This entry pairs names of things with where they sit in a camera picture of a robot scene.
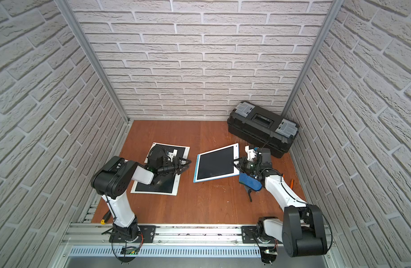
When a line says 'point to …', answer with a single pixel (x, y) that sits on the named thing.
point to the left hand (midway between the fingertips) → (191, 162)
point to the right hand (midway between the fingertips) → (233, 161)
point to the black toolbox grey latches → (263, 128)
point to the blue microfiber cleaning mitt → (250, 181)
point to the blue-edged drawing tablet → (219, 163)
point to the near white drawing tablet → (170, 187)
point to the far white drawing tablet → (182, 151)
